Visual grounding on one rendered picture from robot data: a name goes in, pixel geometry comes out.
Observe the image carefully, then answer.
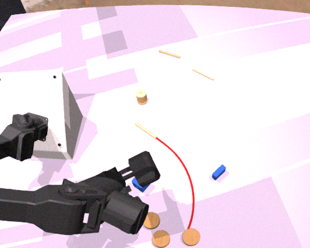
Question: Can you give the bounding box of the small tan wooden cylinder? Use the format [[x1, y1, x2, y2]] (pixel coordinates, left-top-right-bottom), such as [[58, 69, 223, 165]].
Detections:
[[135, 89, 148, 105]]

